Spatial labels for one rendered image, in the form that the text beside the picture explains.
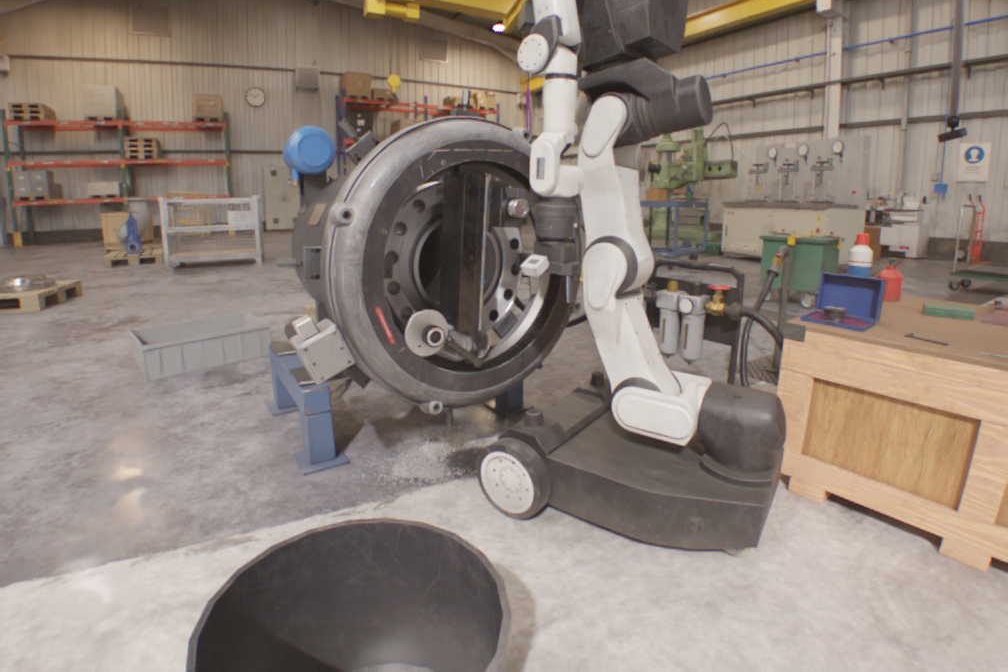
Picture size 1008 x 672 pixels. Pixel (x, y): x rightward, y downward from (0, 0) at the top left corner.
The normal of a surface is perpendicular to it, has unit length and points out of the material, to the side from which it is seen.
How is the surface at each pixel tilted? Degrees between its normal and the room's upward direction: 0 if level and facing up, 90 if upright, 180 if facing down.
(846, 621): 0
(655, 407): 90
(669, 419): 90
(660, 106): 113
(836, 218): 90
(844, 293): 80
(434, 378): 90
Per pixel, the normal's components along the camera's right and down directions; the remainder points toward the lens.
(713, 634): 0.00, -0.98
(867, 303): -0.80, -0.06
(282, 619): 0.90, 0.03
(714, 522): -0.30, 0.18
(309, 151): 0.59, 0.15
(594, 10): -0.65, 0.33
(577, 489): -0.61, 0.15
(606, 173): -0.46, 0.54
